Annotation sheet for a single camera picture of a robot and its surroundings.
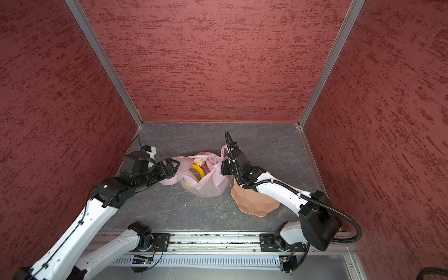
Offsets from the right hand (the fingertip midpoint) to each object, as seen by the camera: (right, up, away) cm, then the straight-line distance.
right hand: (221, 167), depth 83 cm
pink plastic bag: (-3, -7, -4) cm, 9 cm away
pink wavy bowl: (+16, -18, +2) cm, 24 cm away
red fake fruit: (-4, +3, +2) cm, 6 cm away
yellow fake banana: (-12, -3, +12) cm, 17 cm away
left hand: (-20, 0, -11) cm, 23 cm away
